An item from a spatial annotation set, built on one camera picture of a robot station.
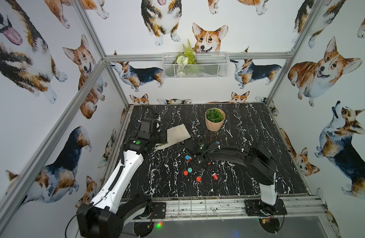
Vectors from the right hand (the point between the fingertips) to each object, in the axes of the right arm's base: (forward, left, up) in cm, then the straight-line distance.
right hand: (197, 169), depth 87 cm
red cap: (-2, +6, 0) cm, 7 cm away
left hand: (+13, +17, +22) cm, 31 cm away
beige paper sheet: (+26, +15, -2) cm, 30 cm away
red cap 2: (-6, -1, 0) cm, 6 cm away
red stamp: (-5, -10, 0) cm, 11 cm away
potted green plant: (+30, -12, +10) cm, 34 cm away
